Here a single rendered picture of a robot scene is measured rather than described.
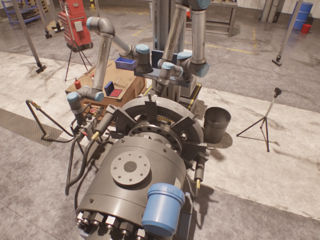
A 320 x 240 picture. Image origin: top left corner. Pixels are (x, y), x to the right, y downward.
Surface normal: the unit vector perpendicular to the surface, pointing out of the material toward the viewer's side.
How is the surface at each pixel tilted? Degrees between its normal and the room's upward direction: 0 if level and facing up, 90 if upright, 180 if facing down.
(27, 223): 0
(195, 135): 90
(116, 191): 5
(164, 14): 90
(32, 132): 0
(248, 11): 90
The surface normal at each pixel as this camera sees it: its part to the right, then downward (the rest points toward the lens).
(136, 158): 0.00, -0.74
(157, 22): -0.40, 0.62
